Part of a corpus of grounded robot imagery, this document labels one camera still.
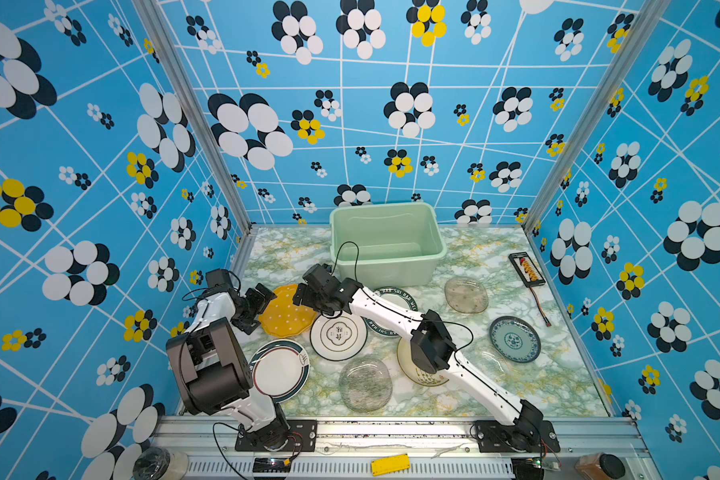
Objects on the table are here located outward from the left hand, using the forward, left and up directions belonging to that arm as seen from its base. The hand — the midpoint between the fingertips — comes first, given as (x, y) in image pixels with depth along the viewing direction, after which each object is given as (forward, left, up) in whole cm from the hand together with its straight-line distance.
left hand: (268, 303), depth 92 cm
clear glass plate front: (-22, -31, -6) cm, 38 cm away
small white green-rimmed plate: (-9, -22, -5) cm, 25 cm away
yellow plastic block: (-40, -36, -5) cm, 55 cm away
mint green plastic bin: (+30, -38, -6) cm, 49 cm away
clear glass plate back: (+6, -64, -5) cm, 65 cm away
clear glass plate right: (-19, -69, -5) cm, 72 cm away
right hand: (+2, -10, -3) cm, 11 cm away
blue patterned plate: (-9, -76, -5) cm, 76 cm away
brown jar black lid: (-41, -81, +3) cm, 90 cm away
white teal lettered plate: (+5, -40, -5) cm, 41 cm away
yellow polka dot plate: (-2, -4, -5) cm, 7 cm away
